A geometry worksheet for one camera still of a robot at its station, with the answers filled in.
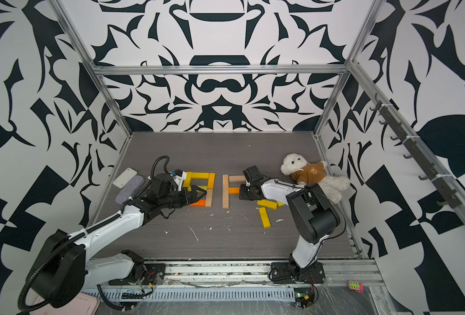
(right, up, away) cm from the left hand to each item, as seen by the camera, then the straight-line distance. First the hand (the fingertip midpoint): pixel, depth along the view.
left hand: (199, 191), depth 83 cm
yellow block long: (+28, -12, +4) cm, 31 cm away
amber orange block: (+3, +2, +16) cm, 16 cm away
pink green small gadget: (+57, -31, -13) cm, 66 cm away
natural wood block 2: (+10, 0, +13) cm, 17 cm away
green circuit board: (+39, -35, -12) cm, 54 cm away
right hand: (+19, -2, +13) cm, 23 cm away
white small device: (-40, +4, +16) cm, 43 cm away
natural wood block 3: (+11, -7, +8) cm, 15 cm away
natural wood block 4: (+16, +3, +16) cm, 23 cm away
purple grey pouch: (-34, -1, +10) cm, 35 cm away
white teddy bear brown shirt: (+45, +10, +13) cm, 48 cm away
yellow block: (-3, +5, +19) cm, 19 cm away
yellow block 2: (+36, -7, +8) cm, 37 cm away
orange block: (+15, -2, +13) cm, 20 cm away
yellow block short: (+30, -7, +8) cm, 32 cm away
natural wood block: (+3, -5, +10) cm, 12 cm away
